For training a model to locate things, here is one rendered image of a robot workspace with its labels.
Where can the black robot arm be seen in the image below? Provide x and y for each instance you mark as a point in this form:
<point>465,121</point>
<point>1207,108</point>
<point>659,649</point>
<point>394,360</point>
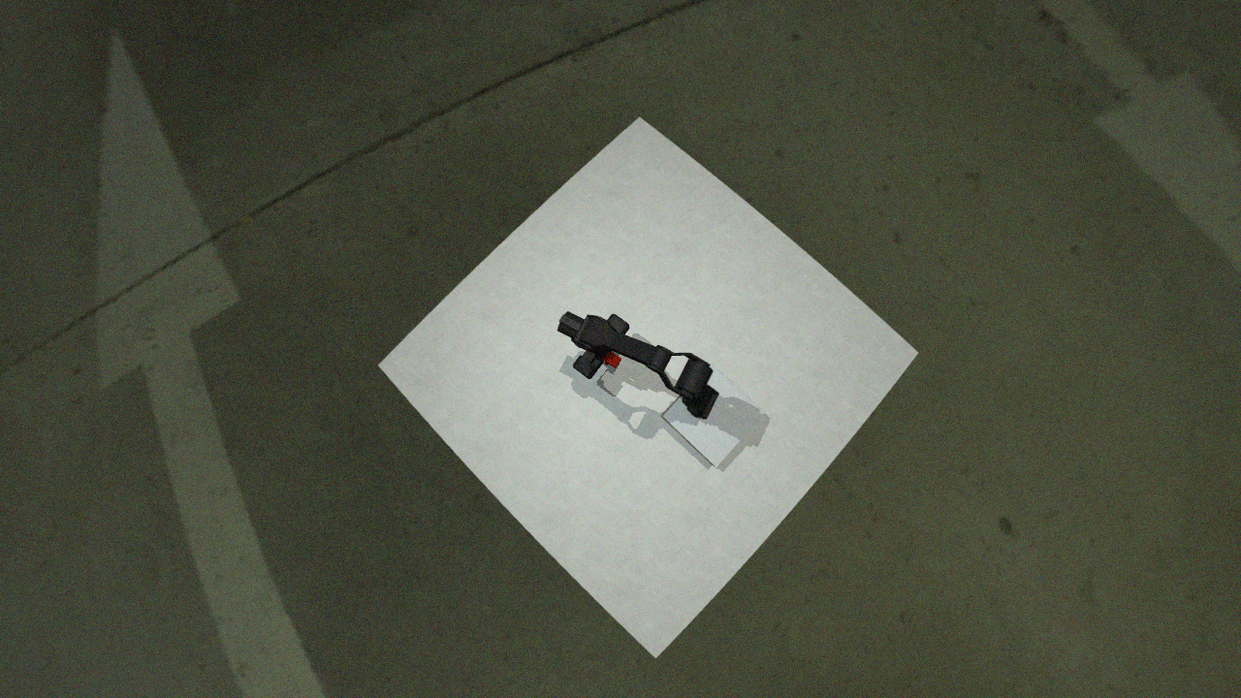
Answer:
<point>596,334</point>

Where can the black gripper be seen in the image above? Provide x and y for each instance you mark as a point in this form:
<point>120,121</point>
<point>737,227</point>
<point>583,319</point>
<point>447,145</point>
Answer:
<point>590,362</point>

